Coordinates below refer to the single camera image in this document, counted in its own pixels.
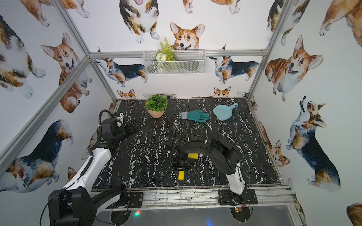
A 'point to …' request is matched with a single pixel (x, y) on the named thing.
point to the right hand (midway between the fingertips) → (178, 174)
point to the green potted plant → (155, 105)
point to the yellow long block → (193, 155)
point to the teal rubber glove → (196, 115)
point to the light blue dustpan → (223, 112)
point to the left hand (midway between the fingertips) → (138, 121)
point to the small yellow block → (181, 175)
